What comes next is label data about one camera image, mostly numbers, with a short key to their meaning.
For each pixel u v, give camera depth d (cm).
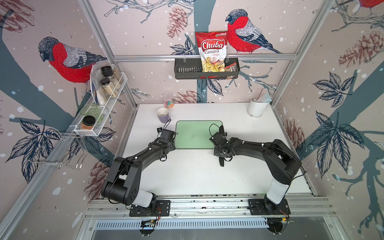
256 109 105
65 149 58
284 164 48
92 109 70
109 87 76
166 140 71
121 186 43
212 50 81
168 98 118
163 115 103
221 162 88
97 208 75
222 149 68
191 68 95
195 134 100
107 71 81
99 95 69
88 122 60
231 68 86
